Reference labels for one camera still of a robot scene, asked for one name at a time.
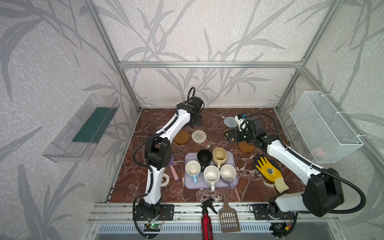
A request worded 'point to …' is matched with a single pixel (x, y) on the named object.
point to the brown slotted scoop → (228, 218)
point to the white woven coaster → (198, 136)
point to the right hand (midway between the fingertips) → (230, 128)
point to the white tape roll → (167, 181)
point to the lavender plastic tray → (189, 181)
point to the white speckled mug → (211, 175)
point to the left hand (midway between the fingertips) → (196, 119)
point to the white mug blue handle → (193, 169)
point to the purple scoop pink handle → (174, 174)
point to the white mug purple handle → (228, 173)
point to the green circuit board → (152, 227)
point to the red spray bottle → (207, 230)
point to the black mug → (204, 157)
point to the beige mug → (219, 156)
